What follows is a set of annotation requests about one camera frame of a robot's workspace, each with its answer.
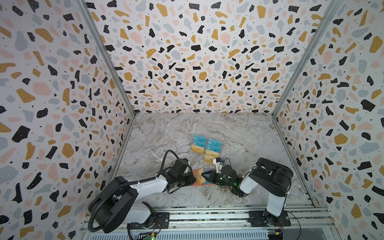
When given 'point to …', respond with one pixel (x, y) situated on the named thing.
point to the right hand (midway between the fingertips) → (200, 173)
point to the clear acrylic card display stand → (211, 149)
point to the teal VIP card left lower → (201, 144)
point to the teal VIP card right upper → (214, 143)
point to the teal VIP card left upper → (197, 138)
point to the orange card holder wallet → (195, 173)
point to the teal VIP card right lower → (216, 148)
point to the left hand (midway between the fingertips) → (199, 178)
